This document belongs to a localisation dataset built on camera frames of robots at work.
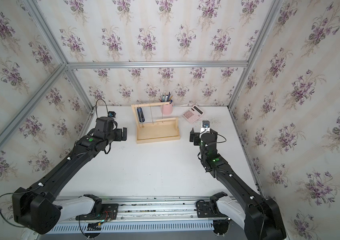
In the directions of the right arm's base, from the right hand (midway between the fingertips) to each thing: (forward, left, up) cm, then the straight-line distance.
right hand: (204, 129), depth 81 cm
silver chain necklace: (+24, +42, -18) cm, 51 cm away
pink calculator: (+30, +2, -19) cm, 35 cm away
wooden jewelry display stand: (+13, +29, -21) cm, 38 cm away
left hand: (-1, +46, 0) cm, 46 cm away
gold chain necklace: (+31, +26, -13) cm, 43 cm away
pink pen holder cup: (+33, +22, -19) cm, 44 cm away
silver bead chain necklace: (+29, +35, -21) cm, 50 cm away
